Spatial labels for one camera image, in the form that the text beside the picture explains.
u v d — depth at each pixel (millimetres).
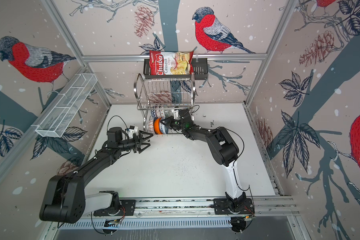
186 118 775
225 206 728
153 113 983
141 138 740
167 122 848
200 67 951
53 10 726
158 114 981
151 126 902
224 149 553
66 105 779
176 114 898
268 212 727
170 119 843
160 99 1231
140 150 815
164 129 904
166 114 1074
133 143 748
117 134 673
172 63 876
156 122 917
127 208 734
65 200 412
